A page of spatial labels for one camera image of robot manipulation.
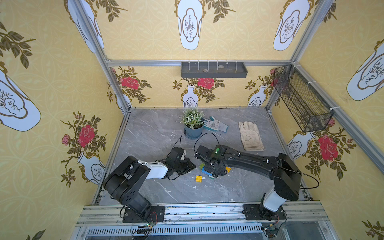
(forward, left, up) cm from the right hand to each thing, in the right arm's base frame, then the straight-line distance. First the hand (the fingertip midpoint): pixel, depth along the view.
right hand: (210, 173), depth 82 cm
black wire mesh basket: (+29, -55, +20) cm, 65 cm away
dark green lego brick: (-1, -1, -4) cm, 4 cm away
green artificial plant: (+29, +11, +13) cm, 33 cm away
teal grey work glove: (+39, -2, -5) cm, 39 cm away
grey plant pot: (+25, +11, +1) cm, 27 cm away
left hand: (+5, +7, -5) cm, 10 cm away
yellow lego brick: (-2, +6, -4) cm, 8 cm away
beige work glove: (+27, -29, -6) cm, 40 cm away
